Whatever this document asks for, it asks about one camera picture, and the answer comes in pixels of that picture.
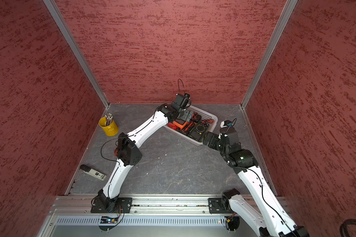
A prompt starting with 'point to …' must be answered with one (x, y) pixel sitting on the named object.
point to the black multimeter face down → (198, 117)
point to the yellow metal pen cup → (111, 130)
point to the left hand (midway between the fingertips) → (182, 112)
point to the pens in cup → (109, 119)
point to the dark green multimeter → (115, 151)
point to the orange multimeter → (180, 123)
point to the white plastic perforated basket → (203, 114)
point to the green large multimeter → (199, 130)
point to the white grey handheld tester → (92, 172)
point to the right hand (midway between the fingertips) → (209, 140)
